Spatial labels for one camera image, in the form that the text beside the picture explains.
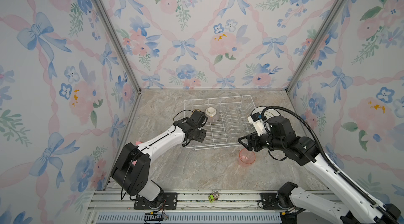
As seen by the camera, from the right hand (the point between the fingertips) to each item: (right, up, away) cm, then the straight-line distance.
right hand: (243, 136), depth 71 cm
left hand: (-20, -1, +16) cm, 25 cm away
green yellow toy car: (-13, -28, +3) cm, 31 cm away
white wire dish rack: (+4, +4, +33) cm, 33 cm away
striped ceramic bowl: (-13, +9, +27) cm, 31 cm away
